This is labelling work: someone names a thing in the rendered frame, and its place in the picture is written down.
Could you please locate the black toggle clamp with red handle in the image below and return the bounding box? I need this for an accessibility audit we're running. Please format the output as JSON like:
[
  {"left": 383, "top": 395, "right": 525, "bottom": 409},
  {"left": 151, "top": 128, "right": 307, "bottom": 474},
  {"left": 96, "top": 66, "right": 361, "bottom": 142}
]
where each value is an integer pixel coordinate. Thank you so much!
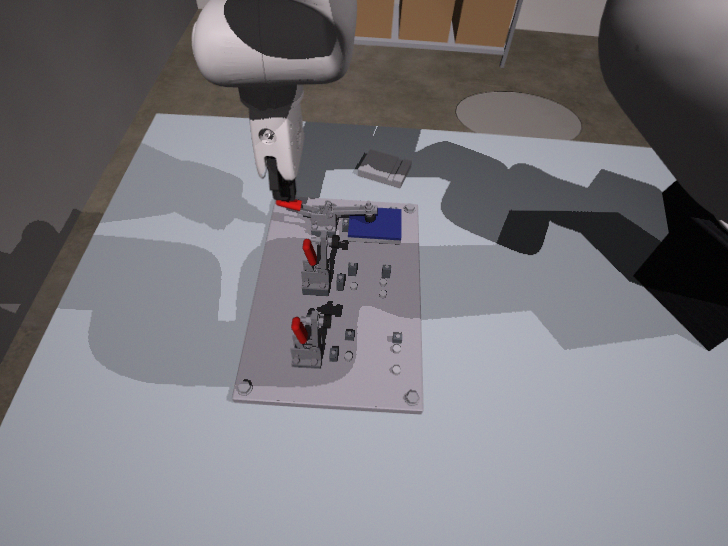
[{"left": 301, "top": 231, "right": 339, "bottom": 296}]

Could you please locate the blue rectangular block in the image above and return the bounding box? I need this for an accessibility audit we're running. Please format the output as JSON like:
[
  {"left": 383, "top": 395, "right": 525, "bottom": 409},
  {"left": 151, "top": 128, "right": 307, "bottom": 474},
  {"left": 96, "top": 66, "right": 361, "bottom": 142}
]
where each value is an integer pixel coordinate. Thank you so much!
[{"left": 348, "top": 208, "right": 401, "bottom": 245}]

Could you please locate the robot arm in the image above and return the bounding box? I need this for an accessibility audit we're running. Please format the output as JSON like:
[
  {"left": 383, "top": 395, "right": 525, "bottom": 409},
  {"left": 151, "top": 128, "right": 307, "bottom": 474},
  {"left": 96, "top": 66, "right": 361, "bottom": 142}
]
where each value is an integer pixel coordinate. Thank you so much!
[{"left": 192, "top": 0, "right": 728, "bottom": 231}]

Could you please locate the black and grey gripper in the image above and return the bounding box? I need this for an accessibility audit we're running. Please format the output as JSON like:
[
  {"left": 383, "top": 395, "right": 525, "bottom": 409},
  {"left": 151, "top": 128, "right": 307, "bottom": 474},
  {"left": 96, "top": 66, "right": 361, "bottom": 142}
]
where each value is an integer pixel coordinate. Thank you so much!
[{"left": 240, "top": 91, "right": 304, "bottom": 201}]

